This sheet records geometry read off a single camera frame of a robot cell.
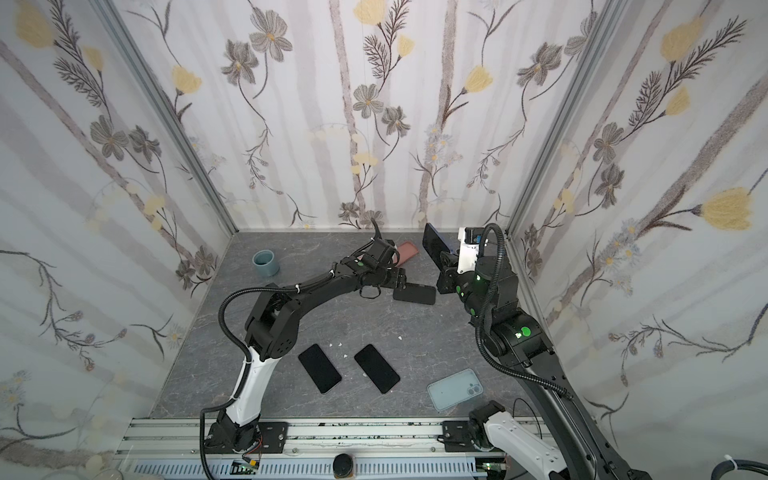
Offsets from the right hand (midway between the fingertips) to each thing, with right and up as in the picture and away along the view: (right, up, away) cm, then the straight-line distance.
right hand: (446, 249), depth 64 cm
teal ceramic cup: (-56, -4, +38) cm, 68 cm away
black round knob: (-22, -46, -1) cm, 51 cm away
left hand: (-10, -6, +33) cm, 35 cm away
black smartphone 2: (-16, -34, +23) cm, 44 cm away
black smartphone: (-33, -35, +24) cm, 54 cm away
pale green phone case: (+6, -39, +19) cm, 44 cm away
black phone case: (-3, -14, +43) cm, 45 cm away
